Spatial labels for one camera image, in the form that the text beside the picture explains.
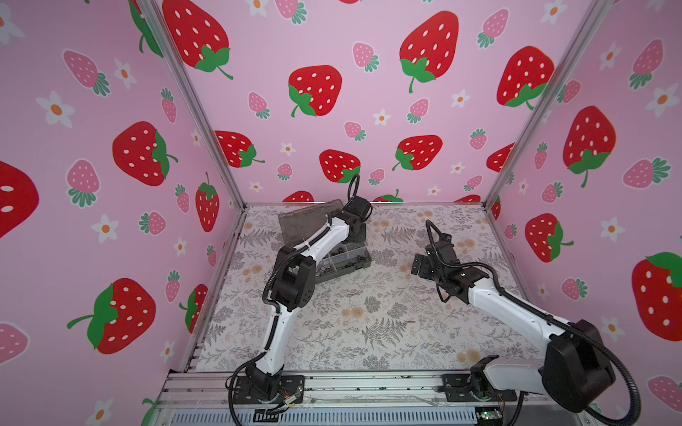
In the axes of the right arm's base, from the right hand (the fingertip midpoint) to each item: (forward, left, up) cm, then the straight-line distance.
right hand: (423, 264), depth 87 cm
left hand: (+14, +22, -4) cm, 27 cm away
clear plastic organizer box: (+26, +51, -14) cm, 59 cm away
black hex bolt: (+5, +25, -11) cm, 28 cm away
